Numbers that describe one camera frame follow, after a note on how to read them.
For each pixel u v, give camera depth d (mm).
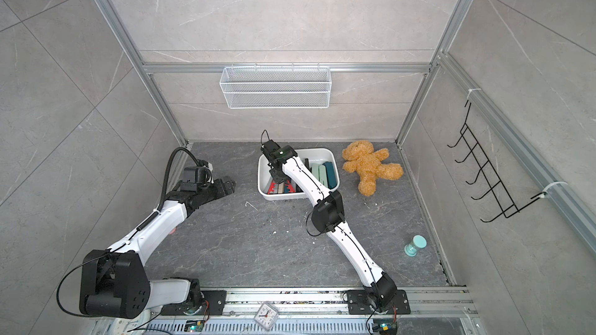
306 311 730
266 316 699
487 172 680
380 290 644
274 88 1007
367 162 1014
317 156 1106
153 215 522
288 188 973
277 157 743
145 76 925
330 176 1003
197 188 660
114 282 407
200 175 674
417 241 780
